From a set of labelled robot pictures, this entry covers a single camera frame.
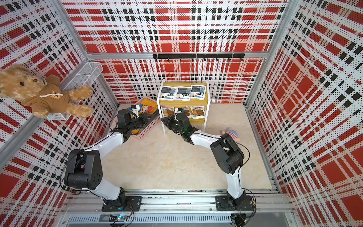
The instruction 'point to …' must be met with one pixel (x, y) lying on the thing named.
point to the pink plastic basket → (144, 134)
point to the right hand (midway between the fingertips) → (162, 118)
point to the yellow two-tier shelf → (199, 123)
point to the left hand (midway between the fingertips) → (156, 115)
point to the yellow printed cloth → (146, 106)
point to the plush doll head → (234, 135)
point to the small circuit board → (118, 218)
